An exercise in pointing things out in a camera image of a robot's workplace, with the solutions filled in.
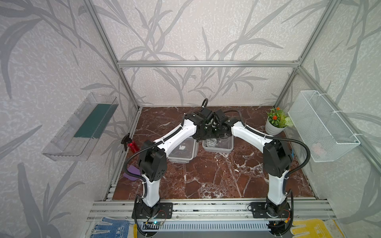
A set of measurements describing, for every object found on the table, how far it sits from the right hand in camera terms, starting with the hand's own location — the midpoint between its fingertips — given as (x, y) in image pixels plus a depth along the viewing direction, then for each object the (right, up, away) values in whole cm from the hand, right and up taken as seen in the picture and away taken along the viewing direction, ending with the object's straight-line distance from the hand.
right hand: (206, 134), depth 92 cm
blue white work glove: (-42, -41, -24) cm, 63 cm away
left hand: (0, -1, -6) cm, 6 cm away
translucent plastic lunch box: (+8, -8, +7) cm, 13 cm away
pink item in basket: (+55, -5, -19) cm, 59 cm away
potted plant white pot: (+45, +2, +7) cm, 45 cm away
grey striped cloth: (+1, -4, -8) cm, 9 cm away
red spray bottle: (-47, -3, -7) cm, 47 cm away
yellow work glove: (+52, -42, -23) cm, 70 cm away
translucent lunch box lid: (-14, -12, +4) cm, 19 cm away
